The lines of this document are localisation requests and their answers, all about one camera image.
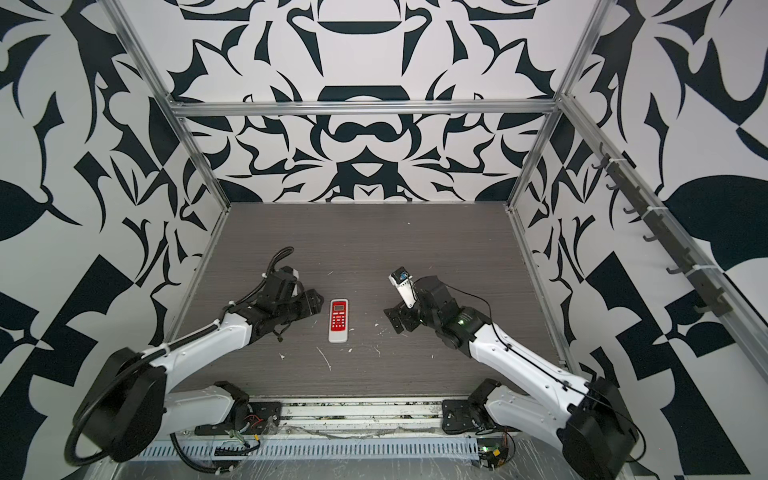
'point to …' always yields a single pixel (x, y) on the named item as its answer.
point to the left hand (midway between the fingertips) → (316, 296)
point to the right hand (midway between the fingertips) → (401, 297)
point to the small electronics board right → (492, 452)
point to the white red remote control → (339, 321)
